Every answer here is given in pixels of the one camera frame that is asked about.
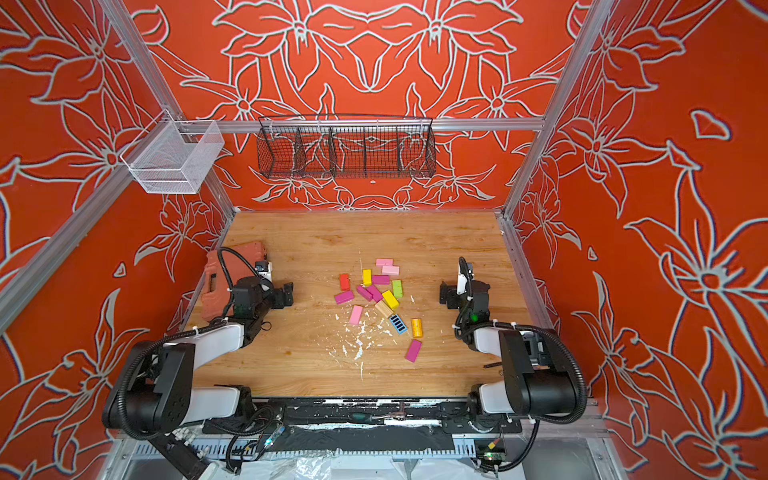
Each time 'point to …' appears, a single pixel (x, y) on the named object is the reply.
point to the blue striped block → (398, 324)
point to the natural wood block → (383, 307)
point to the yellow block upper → (367, 277)
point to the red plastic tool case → (224, 267)
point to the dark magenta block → (376, 294)
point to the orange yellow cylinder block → (417, 327)
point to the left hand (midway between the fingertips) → (277, 281)
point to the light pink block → (390, 270)
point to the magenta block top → (381, 280)
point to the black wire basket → (345, 146)
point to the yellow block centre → (391, 300)
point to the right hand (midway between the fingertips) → (460, 279)
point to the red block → (345, 282)
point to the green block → (398, 288)
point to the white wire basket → (173, 156)
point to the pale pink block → (356, 315)
